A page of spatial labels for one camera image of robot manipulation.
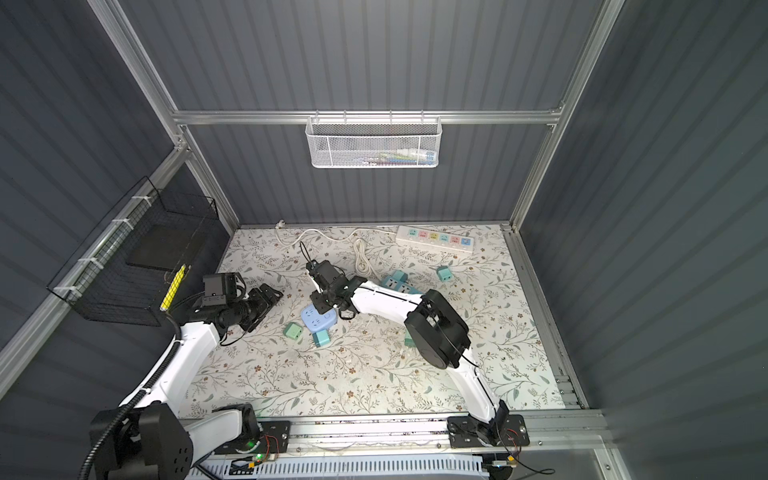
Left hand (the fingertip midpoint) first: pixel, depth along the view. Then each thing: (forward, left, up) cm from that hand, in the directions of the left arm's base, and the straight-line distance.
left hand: (273, 302), depth 84 cm
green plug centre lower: (-9, -38, -11) cm, 41 cm away
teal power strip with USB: (+12, -37, -10) cm, 40 cm away
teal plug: (+15, -54, -11) cm, 57 cm away
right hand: (+4, -12, -6) cm, 14 cm away
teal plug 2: (-7, -12, -11) cm, 18 cm away
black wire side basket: (0, +31, +16) cm, 35 cm away
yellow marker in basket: (-1, +18, +15) cm, 24 cm away
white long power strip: (+30, -53, -8) cm, 61 cm away
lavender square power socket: (-2, -11, -10) cm, 15 cm away
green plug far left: (-4, -4, -11) cm, 12 cm away
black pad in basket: (+9, +25, +16) cm, 31 cm away
